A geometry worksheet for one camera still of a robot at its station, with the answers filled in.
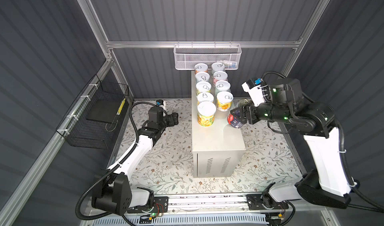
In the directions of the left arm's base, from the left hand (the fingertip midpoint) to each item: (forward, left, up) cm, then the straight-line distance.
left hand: (171, 114), depth 84 cm
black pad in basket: (-1, +35, +7) cm, 35 cm away
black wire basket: (-8, +38, +6) cm, 39 cm away
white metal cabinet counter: (-29, -20, +13) cm, 38 cm away
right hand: (-18, -29, +22) cm, 41 cm away
